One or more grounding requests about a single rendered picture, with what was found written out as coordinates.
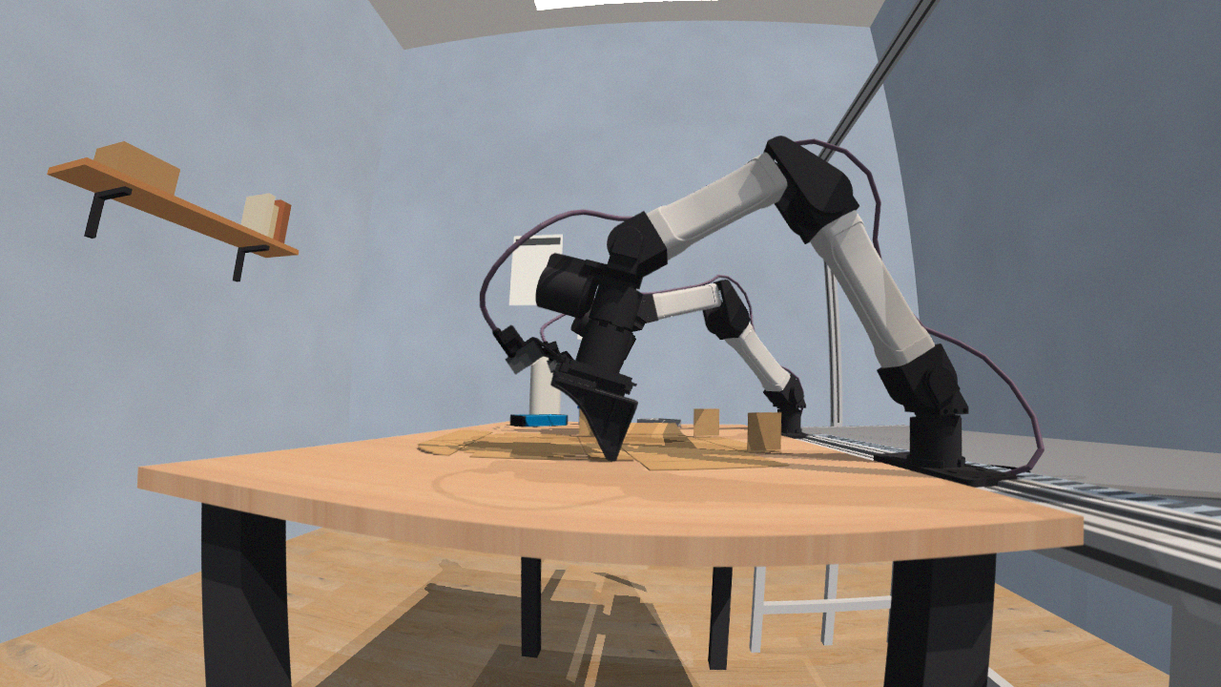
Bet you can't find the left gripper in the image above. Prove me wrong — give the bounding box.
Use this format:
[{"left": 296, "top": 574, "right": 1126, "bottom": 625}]
[{"left": 549, "top": 318, "right": 639, "bottom": 462}]

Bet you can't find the white plastic bottle with black cap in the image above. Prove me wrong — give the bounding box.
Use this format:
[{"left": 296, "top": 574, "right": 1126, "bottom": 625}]
[{"left": 529, "top": 356, "right": 560, "bottom": 414}]

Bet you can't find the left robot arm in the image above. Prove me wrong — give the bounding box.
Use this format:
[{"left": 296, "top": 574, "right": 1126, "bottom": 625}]
[{"left": 535, "top": 135, "right": 1017, "bottom": 488}]

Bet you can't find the blue spirit level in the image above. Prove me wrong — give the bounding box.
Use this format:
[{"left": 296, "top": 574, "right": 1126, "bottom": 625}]
[{"left": 510, "top": 414, "right": 568, "bottom": 427}]

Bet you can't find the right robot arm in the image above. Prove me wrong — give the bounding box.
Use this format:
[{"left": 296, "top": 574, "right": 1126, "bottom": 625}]
[{"left": 624, "top": 279, "right": 808, "bottom": 439}]

